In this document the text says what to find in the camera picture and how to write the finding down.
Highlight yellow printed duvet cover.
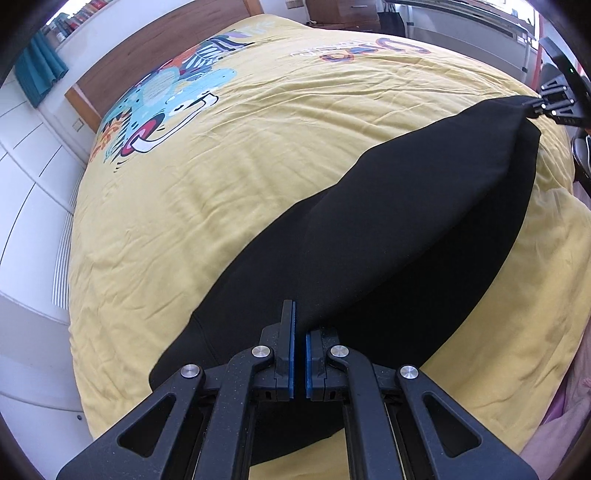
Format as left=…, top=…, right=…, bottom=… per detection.
left=70, top=15, right=590, bottom=479

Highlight black bag by dresser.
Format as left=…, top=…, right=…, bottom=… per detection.
left=378, top=1, right=407, bottom=38

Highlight grey office chair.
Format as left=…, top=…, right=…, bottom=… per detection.
left=539, top=63, right=590, bottom=179

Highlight wooden headboard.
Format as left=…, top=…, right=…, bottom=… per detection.
left=65, top=1, right=263, bottom=132

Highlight teal hanging towel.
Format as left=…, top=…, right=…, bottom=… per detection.
left=14, top=31, right=68, bottom=108

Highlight wooden drawer dresser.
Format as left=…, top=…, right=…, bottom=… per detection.
left=305, top=0, right=380, bottom=32

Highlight white wardrobe cabinets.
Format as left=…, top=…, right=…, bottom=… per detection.
left=1, top=77, right=91, bottom=479

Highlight black pants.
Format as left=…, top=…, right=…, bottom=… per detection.
left=148, top=95, right=542, bottom=467

